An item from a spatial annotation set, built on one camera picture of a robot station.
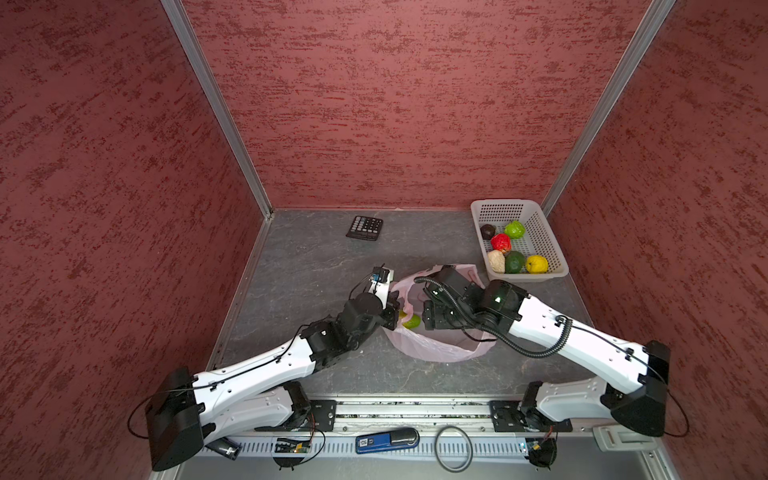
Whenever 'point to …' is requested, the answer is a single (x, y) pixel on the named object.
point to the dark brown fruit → (487, 231)
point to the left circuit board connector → (287, 445)
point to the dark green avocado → (514, 262)
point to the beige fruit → (497, 261)
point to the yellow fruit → (536, 264)
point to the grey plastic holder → (615, 438)
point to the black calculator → (364, 227)
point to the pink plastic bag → (419, 342)
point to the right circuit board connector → (542, 452)
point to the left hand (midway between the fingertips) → (397, 299)
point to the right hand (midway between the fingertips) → (436, 324)
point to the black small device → (225, 446)
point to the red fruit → (501, 242)
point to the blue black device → (395, 440)
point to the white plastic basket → (539, 238)
